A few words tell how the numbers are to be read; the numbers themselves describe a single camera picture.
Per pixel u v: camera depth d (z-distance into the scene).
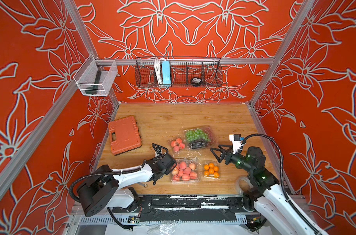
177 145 0.92
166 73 0.89
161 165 0.66
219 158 0.65
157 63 0.88
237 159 0.64
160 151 0.79
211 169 0.83
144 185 0.79
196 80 0.96
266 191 0.52
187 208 0.73
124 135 0.95
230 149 0.66
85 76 0.80
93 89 0.78
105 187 0.42
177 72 0.99
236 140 0.65
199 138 0.93
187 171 0.81
